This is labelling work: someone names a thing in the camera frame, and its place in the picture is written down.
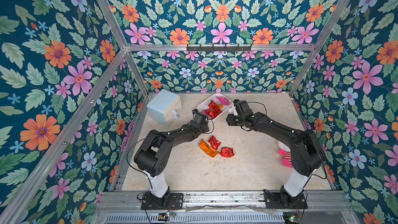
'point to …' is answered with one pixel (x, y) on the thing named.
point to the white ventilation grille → (196, 218)
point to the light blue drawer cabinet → (165, 107)
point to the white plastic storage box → (203, 104)
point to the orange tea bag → (206, 148)
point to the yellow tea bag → (221, 106)
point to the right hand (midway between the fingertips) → (230, 118)
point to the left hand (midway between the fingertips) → (207, 124)
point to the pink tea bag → (223, 100)
